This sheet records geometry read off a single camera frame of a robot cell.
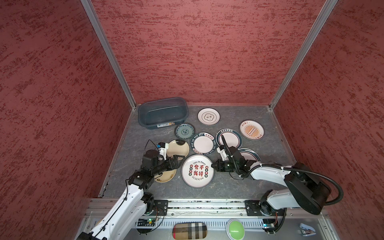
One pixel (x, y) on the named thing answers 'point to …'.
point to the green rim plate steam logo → (249, 154)
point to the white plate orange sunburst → (252, 129)
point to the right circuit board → (268, 224)
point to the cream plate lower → (165, 176)
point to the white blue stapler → (307, 230)
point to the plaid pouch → (190, 230)
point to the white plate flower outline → (208, 116)
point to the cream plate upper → (175, 149)
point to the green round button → (235, 229)
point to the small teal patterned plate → (184, 130)
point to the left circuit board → (149, 222)
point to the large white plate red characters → (197, 171)
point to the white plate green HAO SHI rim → (203, 143)
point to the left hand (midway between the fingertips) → (180, 161)
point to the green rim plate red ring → (232, 137)
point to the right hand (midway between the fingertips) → (211, 169)
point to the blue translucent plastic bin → (162, 111)
